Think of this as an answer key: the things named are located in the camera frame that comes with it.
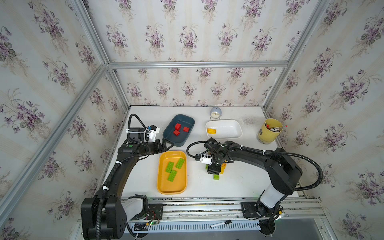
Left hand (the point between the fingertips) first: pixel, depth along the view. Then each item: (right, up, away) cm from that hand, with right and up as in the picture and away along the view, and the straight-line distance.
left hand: (167, 144), depth 79 cm
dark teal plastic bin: (+7, 0, +14) cm, 16 cm away
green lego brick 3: (+2, -19, +5) cm, 20 cm away
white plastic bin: (+36, +7, +26) cm, 45 cm away
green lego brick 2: (+6, -13, +11) cm, 19 cm away
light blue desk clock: (+31, +18, +29) cm, 46 cm away
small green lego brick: (+27, -19, +4) cm, 34 cm away
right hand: (+24, -15, +7) cm, 29 cm away
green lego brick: (0, -15, +9) cm, 18 cm away
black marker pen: (+30, -36, -9) cm, 48 cm away
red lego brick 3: (+3, +9, +25) cm, 27 cm away
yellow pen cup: (+62, +7, +13) cm, 64 cm away
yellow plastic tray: (+6, -24, +3) cm, 25 cm away
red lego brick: (+2, +4, +24) cm, 25 cm away
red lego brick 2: (+9, +7, +25) cm, 28 cm away
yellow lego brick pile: (+32, -15, +7) cm, 36 cm away
